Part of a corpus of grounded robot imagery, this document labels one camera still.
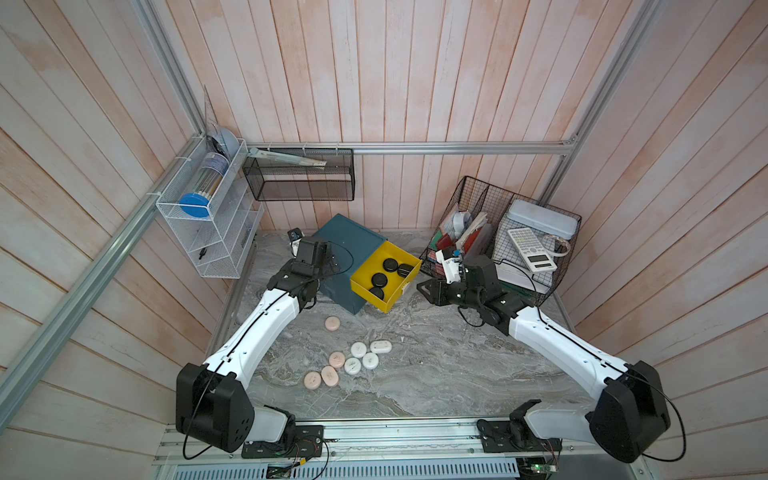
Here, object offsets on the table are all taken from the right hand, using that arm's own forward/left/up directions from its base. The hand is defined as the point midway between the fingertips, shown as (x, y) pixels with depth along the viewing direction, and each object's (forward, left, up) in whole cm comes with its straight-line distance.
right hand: (420, 284), depth 81 cm
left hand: (+5, +29, +2) cm, 29 cm away
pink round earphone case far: (-3, +27, -18) cm, 32 cm away
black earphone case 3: (+7, +4, -3) cm, 9 cm away
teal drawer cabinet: (+13, +19, +2) cm, 23 cm away
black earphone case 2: (+3, +11, -3) cm, 12 cm away
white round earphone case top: (-12, +18, -18) cm, 28 cm away
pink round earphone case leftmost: (-21, +30, -17) cm, 40 cm away
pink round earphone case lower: (-20, +25, -16) cm, 36 cm away
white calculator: (+12, -34, +1) cm, 35 cm away
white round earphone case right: (-15, +14, -18) cm, 27 cm away
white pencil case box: (+25, -42, +1) cm, 49 cm away
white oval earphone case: (-11, +11, -18) cm, 23 cm away
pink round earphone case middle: (-15, +24, -17) cm, 33 cm away
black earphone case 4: (+9, +8, -3) cm, 12 cm away
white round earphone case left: (-17, +19, -17) cm, 31 cm away
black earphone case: (0, +12, -3) cm, 12 cm away
